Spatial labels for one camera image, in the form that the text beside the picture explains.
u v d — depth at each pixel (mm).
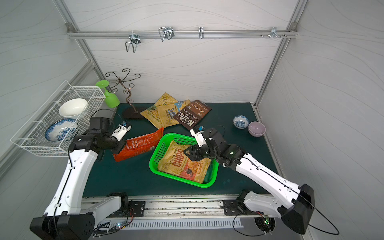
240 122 1078
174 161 866
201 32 784
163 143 885
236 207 659
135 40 785
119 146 650
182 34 785
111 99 931
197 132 634
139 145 819
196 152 606
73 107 710
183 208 751
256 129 1038
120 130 653
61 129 645
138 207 730
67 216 363
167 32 759
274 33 765
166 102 1203
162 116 1111
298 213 370
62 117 649
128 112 1125
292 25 774
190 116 1109
